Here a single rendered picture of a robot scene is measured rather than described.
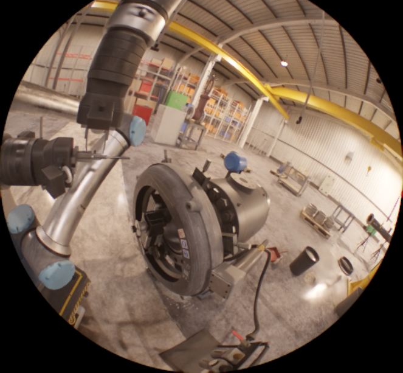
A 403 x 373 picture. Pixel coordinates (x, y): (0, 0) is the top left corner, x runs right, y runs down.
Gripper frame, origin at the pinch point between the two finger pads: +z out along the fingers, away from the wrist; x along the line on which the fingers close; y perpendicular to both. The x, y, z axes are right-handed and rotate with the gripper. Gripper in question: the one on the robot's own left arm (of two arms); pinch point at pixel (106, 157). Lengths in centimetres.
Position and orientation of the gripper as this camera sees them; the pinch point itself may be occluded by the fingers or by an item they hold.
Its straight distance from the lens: 27.8
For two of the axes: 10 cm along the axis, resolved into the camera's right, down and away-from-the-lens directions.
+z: 7.1, 0.1, 7.0
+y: 6.0, 5.1, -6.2
